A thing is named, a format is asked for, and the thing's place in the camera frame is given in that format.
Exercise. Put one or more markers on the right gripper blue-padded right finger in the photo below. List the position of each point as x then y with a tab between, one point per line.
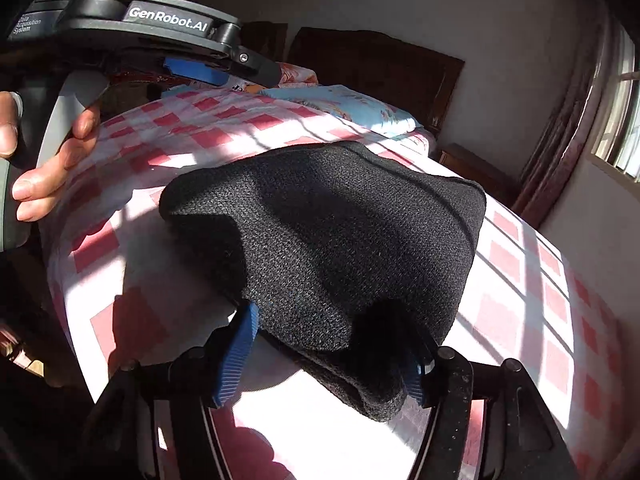
490	417

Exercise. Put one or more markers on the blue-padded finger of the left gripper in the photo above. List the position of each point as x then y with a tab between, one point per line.
196	71

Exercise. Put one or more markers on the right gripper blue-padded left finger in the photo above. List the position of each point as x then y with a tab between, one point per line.
120	434

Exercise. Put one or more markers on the grey knit striped sweater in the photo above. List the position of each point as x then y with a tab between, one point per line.
351	258

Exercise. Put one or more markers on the person's left hand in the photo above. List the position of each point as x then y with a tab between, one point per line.
37	191

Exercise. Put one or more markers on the pink floral pillow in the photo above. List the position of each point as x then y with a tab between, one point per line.
292	76

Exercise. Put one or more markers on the pink checked bed sheet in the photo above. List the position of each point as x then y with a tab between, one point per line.
122	291

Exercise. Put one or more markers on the light blue floral folded quilt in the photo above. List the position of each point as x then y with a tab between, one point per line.
348	104

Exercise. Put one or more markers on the dark wooden headboard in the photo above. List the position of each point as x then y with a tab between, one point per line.
418	80

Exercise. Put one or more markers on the wooden nightstand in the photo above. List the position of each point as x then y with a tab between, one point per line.
470	166

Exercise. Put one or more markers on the pink floral curtain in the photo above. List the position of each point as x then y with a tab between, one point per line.
557	153

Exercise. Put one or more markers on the barred window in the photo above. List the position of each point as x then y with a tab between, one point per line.
614	144

